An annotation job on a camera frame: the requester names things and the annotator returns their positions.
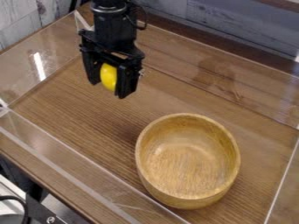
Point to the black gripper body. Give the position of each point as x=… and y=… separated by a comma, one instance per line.
x=112, y=39

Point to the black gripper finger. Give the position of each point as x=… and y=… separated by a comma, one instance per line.
x=92, y=64
x=127, y=79

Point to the yellow lemon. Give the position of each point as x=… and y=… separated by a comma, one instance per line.
x=108, y=76

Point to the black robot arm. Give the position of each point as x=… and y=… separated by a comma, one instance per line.
x=113, y=7

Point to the brown wooden bowl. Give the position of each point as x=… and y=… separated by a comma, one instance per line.
x=187, y=159

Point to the clear acrylic corner bracket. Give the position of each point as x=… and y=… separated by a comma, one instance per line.
x=81, y=24

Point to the clear acrylic tray wall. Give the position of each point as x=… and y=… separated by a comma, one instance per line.
x=68, y=133

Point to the black metal bracket with bolt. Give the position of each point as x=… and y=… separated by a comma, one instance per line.
x=49, y=211

